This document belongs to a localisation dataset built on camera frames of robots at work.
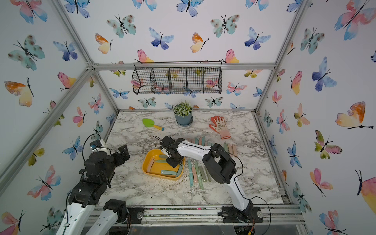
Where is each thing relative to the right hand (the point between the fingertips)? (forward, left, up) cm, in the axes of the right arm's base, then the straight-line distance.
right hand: (175, 159), depth 92 cm
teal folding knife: (+14, -22, -2) cm, 26 cm away
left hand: (-6, +24, +21) cm, 33 cm away
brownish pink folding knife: (-8, -13, -1) cm, 15 cm away
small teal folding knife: (-8, +2, +1) cm, 9 cm away
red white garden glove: (+28, -30, -1) cm, 41 cm away
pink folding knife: (-4, +15, -1) cm, 15 cm away
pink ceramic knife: (+15, -15, -1) cm, 21 cm away
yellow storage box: (-3, +12, -1) cm, 13 cm away
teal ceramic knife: (-7, -10, -2) cm, 13 cm away
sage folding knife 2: (-9, -21, -1) cm, 23 cm away
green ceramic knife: (-9, -15, -1) cm, 18 cm away
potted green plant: (+29, -2, +13) cm, 32 cm away
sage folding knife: (-1, +9, -2) cm, 9 cm away
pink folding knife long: (+14, -19, -3) cm, 24 cm away
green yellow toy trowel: (+31, +24, -3) cm, 39 cm away
